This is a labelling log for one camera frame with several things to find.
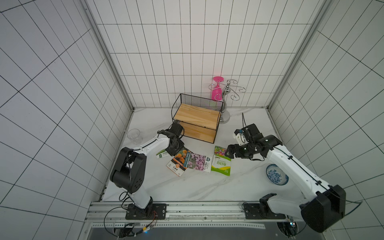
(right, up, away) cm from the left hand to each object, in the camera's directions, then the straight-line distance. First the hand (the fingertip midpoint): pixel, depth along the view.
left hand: (179, 151), depth 90 cm
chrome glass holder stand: (+30, +39, +2) cm, 49 cm away
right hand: (+27, +1, -12) cm, 29 cm away
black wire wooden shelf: (+13, +21, +2) cm, 25 cm away
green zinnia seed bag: (+26, -7, -1) cm, 27 cm away
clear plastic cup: (-32, +9, +8) cm, 34 cm away
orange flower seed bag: (0, -7, 0) cm, 7 cm away
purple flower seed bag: (+13, -7, -1) cm, 15 cm away
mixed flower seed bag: (-11, -3, +4) cm, 12 cm away
